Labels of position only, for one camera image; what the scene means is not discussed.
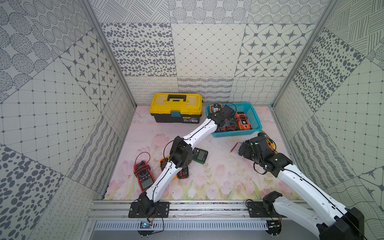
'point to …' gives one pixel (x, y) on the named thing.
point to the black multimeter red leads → (184, 173)
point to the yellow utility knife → (268, 140)
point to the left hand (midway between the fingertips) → (221, 119)
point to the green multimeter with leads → (230, 125)
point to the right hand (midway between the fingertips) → (248, 151)
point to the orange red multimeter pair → (215, 108)
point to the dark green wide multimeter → (199, 155)
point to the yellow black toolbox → (176, 107)
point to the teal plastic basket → (250, 111)
